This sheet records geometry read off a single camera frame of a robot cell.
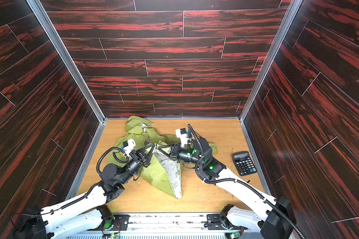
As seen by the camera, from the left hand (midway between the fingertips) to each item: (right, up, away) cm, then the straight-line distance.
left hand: (154, 146), depth 62 cm
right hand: (+2, 0, +1) cm, 2 cm away
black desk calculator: (+52, -14, +32) cm, 62 cm away
